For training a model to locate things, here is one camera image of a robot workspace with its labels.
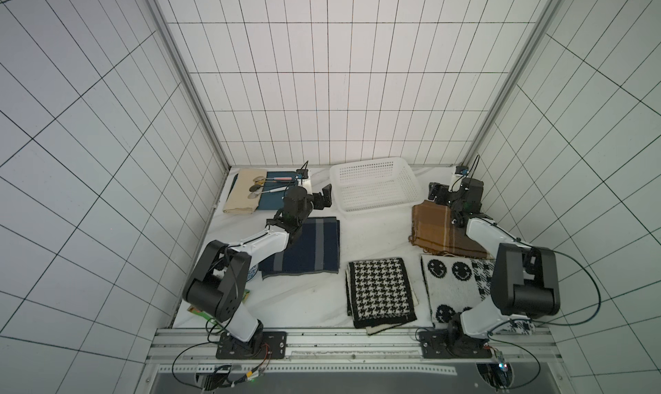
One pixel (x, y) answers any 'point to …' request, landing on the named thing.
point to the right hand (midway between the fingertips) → (431, 181)
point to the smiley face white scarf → (454, 285)
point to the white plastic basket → (373, 184)
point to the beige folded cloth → (238, 200)
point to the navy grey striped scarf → (314, 249)
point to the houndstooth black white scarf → (379, 294)
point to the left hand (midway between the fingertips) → (318, 188)
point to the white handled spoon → (258, 193)
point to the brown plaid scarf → (433, 230)
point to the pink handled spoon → (260, 179)
